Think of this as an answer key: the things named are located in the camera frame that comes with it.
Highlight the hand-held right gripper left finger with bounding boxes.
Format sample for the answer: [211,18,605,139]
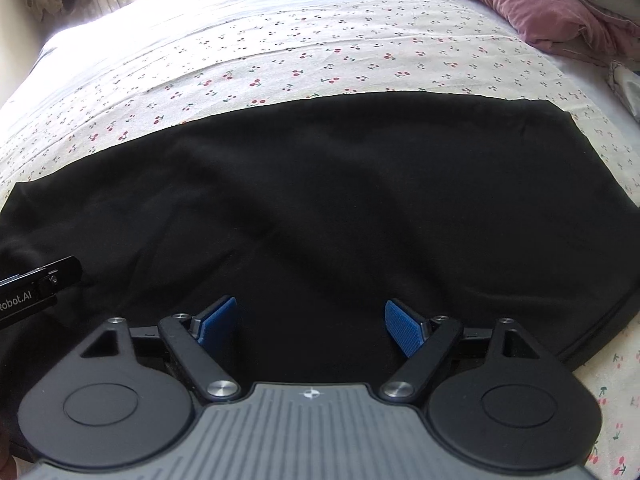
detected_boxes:
[75,295,240,402]

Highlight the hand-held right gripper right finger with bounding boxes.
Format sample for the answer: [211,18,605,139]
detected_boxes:
[380,299,551,402]

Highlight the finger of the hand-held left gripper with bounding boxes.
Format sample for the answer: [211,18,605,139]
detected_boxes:
[0,255,83,292]

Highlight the black pants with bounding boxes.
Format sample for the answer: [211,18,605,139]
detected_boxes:
[0,94,638,461]

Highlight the white crumpled cloth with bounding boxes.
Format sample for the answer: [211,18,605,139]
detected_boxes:
[607,60,640,122]

